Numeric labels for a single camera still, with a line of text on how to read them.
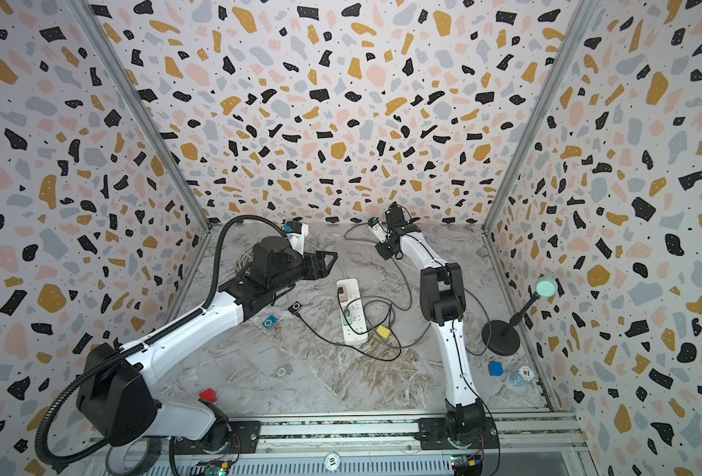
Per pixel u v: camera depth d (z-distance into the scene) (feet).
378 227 3.29
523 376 2.60
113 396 1.31
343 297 3.16
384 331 2.98
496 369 2.79
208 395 2.62
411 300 3.29
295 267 2.21
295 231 2.26
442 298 2.18
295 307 3.19
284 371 2.74
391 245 2.86
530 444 2.43
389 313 3.25
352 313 2.89
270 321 3.03
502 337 2.96
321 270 2.31
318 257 2.34
